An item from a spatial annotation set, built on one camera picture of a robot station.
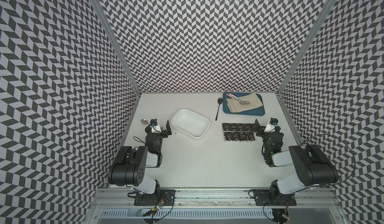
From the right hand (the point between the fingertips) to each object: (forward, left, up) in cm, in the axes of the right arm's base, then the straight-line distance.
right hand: (263, 122), depth 90 cm
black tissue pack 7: (-5, +7, -9) cm, 12 cm away
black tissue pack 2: (+1, +17, -8) cm, 18 cm away
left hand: (+1, +63, +1) cm, 63 cm away
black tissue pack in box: (-5, +17, -9) cm, 19 cm away
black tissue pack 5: (-4, +21, -9) cm, 23 cm away
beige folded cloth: (+20, +14, -8) cm, 26 cm away
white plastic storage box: (+6, +46, -8) cm, 47 cm away
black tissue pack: (+2, +22, -7) cm, 23 cm away
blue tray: (+15, -4, -8) cm, 17 cm away
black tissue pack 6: (-5, +11, -9) cm, 15 cm away
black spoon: (+25, +24, -8) cm, 35 cm away
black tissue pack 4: (+1, +7, -8) cm, 11 cm away
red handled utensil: (+24, +8, -8) cm, 27 cm away
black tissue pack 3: (+1, +12, -8) cm, 15 cm away
